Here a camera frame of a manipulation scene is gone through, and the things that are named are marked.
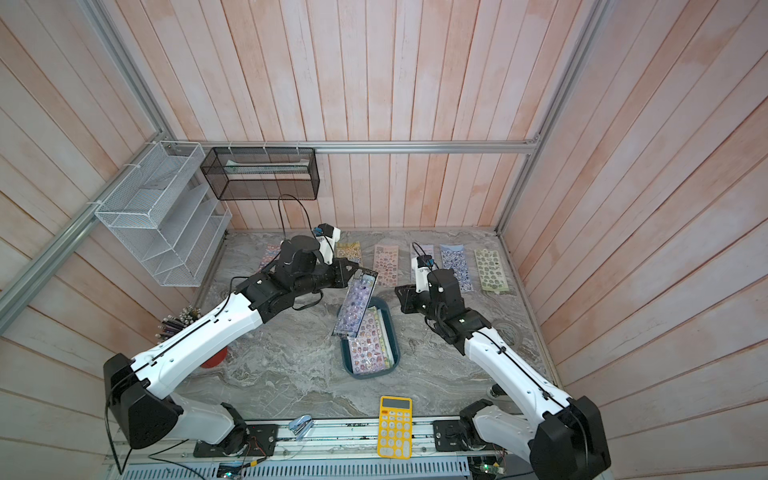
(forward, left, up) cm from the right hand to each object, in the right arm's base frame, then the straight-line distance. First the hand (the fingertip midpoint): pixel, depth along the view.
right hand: (396, 287), depth 80 cm
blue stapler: (-31, +24, -17) cm, 43 cm away
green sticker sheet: (+21, -36, -20) cm, 46 cm away
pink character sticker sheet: (-10, +9, -18) cm, 22 cm away
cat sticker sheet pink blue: (+28, +48, -18) cm, 59 cm away
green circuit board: (-39, -22, -20) cm, 49 cm away
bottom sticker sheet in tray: (+23, +3, -19) cm, 31 cm away
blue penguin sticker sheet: (+27, -22, -19) cm, 40 cm away
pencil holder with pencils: (-11, +59, -2) cm, 60 cm away
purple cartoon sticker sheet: (-6, +11, +1) cm, 12 cm away
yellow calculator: (-31, 0, -18) cm, 36 cm away
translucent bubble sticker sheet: (+33, -11, -21) cm, 40 cm away
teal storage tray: (-10, +15, -17) cm, 25 cm away
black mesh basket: (+39, +45, +10) cm, 61 cm away
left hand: (-1, +10, +9) cm, 13 cm away
